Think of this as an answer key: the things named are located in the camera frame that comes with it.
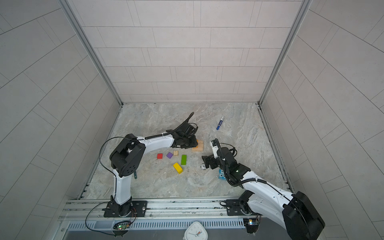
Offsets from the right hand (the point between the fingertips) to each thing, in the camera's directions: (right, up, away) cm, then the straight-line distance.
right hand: (208, 155), depth 83 cm
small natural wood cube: (-19, 0, +6) cm, 20 cm away
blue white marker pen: (+10, +17, +22) cm, 29 cm away
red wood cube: (-29, -2, +6) cm, 30 cm away
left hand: (-4, +5, +9) cm, 11 cm away
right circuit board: (+19, -28, -15) cm, 37 cm away
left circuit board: (-39, -26, -19) cm, 50 cm away
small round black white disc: (-3, -7, +2) cm, 8 cm away
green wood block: (-14, -4, +5) cm, 15 cm away
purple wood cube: (-23, -2, +6) cm, 24 cm away
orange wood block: (-7, +3, +8) cm, 11 cm away
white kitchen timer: (-7, -28, -19) cm, 34 cm away
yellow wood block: (-17, -7, 0) cm, 18 cm away
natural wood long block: (-4, +5, +10) cm, 12 cm away
